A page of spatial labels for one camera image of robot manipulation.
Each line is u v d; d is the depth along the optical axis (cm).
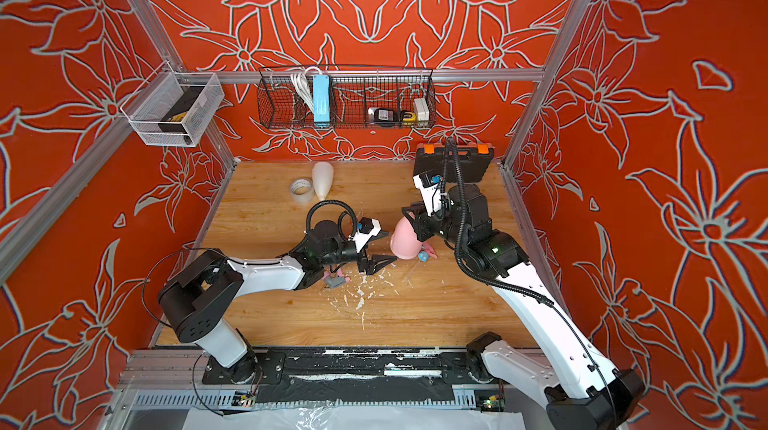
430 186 58
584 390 37
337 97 100
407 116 94
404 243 72
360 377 73
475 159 97
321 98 90
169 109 83
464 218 49
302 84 86
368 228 69
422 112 91
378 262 72
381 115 95
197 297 46
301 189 110
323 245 66
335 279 87
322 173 110
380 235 70
